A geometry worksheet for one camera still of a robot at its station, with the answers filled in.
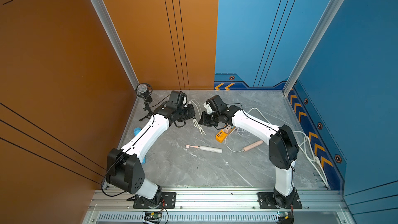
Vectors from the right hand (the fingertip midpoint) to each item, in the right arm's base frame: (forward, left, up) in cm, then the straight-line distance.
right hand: (198, 121), depth 86 cm
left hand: (+4, +1, +6) cm, 7 cm away
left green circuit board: (-42, +21, -18) cm, 50 cm away
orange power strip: (-2, -14, -12) cm, 18 cm away
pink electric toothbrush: (-9, -31, -11) cm, 34 cm away
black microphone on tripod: (+14, +31, +11) cm, 35 cm away
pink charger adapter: (0, -17, -7) cm, 19 cm away
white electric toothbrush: (-10, -5, -13) cm, 17 cm away
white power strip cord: (-15, -68, -17) cm, 72 cm away
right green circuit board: (-42, -40, -16) cm, 60 cm away
